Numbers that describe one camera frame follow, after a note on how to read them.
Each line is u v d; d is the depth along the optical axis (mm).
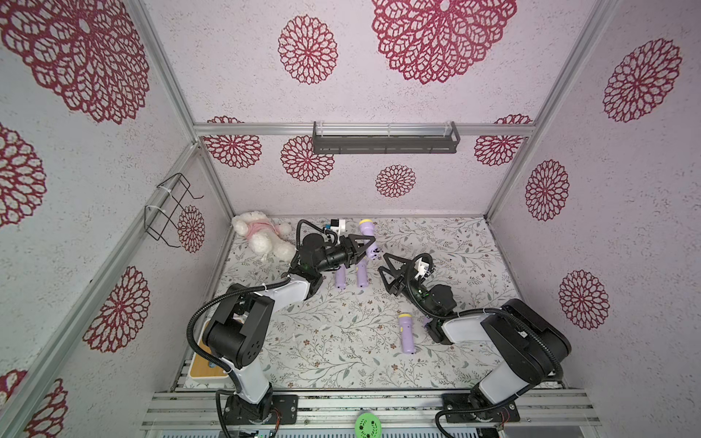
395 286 762
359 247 747
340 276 983
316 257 691
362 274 994
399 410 760
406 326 858
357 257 758
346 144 877
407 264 716
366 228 812
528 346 460
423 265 780
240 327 474
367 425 677
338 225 797
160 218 749
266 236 923
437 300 659
